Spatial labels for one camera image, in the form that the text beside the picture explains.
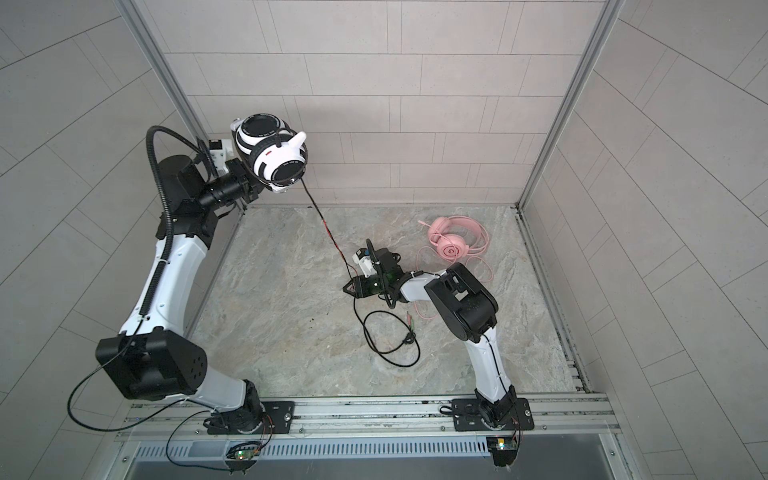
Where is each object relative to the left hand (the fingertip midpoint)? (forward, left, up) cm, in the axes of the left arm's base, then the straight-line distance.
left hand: (279, 164), depth 65 cm
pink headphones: (+7, -46, -35) cm, 58 cm away
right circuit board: (-49, -51, -43) cm, 83 cm away
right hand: (-8, -11, -42) cm, 45 cm away
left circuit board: (-50, +6, -39) cm, 64 cm away
